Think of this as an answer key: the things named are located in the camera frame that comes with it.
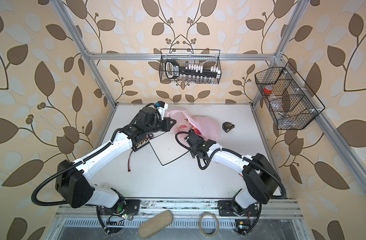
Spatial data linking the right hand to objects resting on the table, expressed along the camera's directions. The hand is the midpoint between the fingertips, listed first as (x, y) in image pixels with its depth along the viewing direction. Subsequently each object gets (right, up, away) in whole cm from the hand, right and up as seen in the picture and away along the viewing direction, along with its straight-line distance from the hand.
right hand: (198, 148), depth 87 cm
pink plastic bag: (+5, +13, 0) cm, 14 cm away
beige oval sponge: (-20, -31, -20) cm, 42 cm away
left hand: (-11, +17, -12) cm, 24 cm away
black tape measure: (+22, +13, +17) cm, 31 cm away
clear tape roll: (+7, -28, -19) cm, 35 cm away
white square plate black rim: (-19, -1, +7) cm, 21 cm away
